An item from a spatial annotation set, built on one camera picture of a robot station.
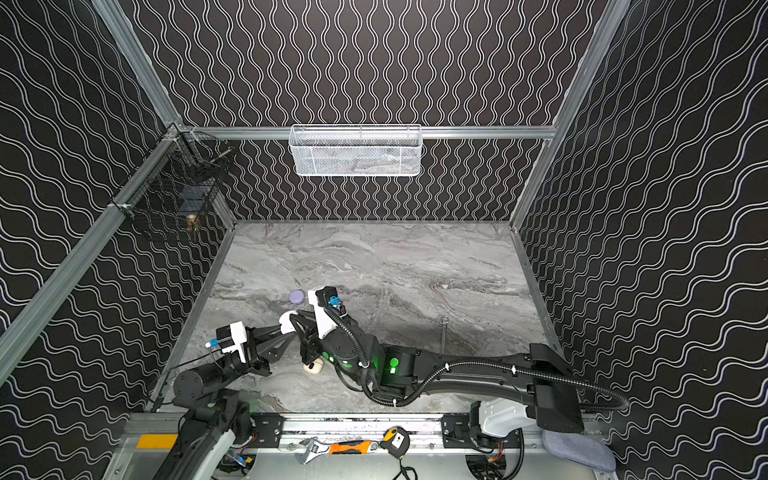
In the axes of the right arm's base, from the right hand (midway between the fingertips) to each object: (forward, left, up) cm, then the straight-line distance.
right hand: (294, 317), depth 62 cm
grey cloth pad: (-18, -64, -30) cm, 73 cm away
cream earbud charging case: (0, +1, -29) cm, 29 cm away
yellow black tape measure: (-18, -21, -28) cm, 39 cm away
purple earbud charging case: (+23, +12, -29) cm, 39 cm away
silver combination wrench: (+10, -35, -31) cm, 48 cm away
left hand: (-3, 0, -2) cm, 4 cm away
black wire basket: (+45, +48, 0) cm, 66 cm away
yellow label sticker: (-19, +37, -27) cm, 49 cm away
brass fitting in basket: (+29, +36, -1) cm, 47 cm away
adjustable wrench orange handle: (-19, -9, -30) cm, 36 cm away
